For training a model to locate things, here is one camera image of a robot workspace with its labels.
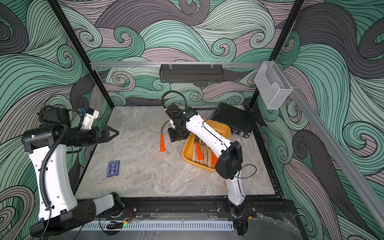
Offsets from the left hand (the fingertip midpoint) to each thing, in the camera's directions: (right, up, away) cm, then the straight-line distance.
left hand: (108, 133), depth 63 cm
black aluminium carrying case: (+73, +6, +44) cm, 86 cm away
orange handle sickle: (+42, -16, +25) cm, 52 cm away
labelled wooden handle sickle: (+44, -11, +33) cm, 56 cm away
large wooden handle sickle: (+38, -15, +29) cm, 51 cm away
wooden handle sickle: (+46, -16, +27) cm, 55 cm away
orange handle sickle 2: (+51, -19, +27) cm, 60 cm away
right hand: (+26, -6, +16) cm, 31 cm away
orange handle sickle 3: (+18, -13, +33) cm, 39 cm away
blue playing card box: (-9, -23, +22) cm, 33 cm away
